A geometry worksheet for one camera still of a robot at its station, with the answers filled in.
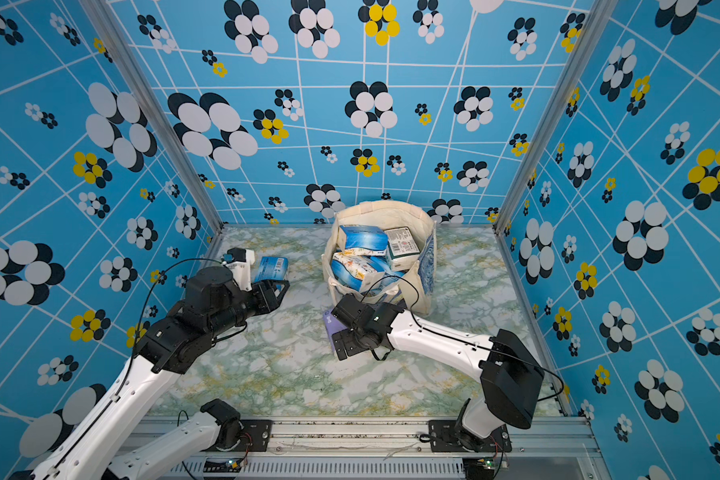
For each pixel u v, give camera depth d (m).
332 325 0.88
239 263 0.59
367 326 0.58
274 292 0.64
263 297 0.58
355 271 0.79
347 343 0.71
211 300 0.48
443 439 0.72
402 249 0.84
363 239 0.84
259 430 0.75
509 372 0.42
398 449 0.72
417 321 0.52
